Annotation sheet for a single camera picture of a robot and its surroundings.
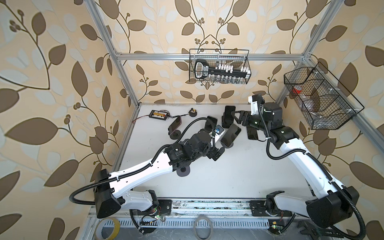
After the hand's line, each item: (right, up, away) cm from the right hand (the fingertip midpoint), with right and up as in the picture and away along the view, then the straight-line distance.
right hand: (237, 114), depth 74 cm
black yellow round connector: (-23, +2, +38) cm, 45 cm away
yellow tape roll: (-65, -53, -7) cm, 84 cm away
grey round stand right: (-3, -20, +19) cm, 28 cm away
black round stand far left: (-33, -12, +16) cm, 39 cm away
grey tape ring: (-14, -53, -3) cm, 54 cm away
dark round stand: (-28, -33, +13) cm, 45 cm away
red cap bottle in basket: (+39, +15, +13) cm, 44 cm away
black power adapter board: (-50, +1, +38) cm, 63 cm away
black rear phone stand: (0, -7, +38) cm, 38 cm away
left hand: (-10, -12, -5) cm, 16 cm away
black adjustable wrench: (+33, -54, -7) cm, 63 cm away
